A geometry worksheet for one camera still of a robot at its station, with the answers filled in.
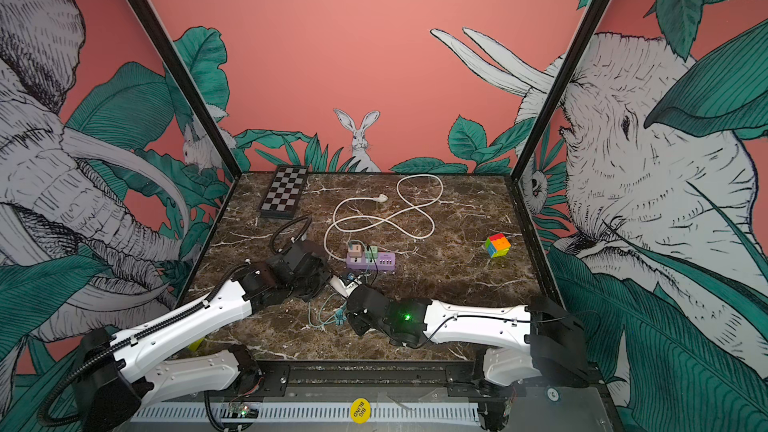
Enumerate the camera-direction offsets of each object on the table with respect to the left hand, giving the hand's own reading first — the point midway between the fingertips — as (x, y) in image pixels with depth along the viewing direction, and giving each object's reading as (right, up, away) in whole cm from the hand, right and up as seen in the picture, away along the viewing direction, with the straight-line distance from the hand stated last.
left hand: (343, 269), depth 78 cm
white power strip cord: (+12, +9, +27) cm, 30 cm away
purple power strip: (+11, -1, +15) cm, 19 cm away
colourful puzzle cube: (+47, +4, +18) cm, 51 cm away
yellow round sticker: (+6, -32, -8) cm, 34 cm away
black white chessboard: (-28, +20, +31) cm, 46 cm away
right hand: (+2, -7, -3) cm, 8 cm away
